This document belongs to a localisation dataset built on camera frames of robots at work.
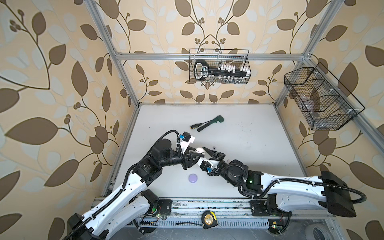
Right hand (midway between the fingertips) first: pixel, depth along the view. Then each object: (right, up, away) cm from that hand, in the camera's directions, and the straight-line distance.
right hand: (203, 151), depth 67 cm
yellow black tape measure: (+3, -32, +2) cm, 33 cm away
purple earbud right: (+8, -4, +29) cm, 30 cm away
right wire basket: (+60, +22, +5) cm, 65 cm away
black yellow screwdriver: (-4, +10, +38) cm, 39 cm away
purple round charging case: (-5, -19, +17) cm, 26 cm away
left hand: (0, -1, -2) cm, 2 cm away
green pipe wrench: (+14, +15, +44) cm, 48 cm away
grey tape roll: (+54, -35, -1) cm, 64 cm away
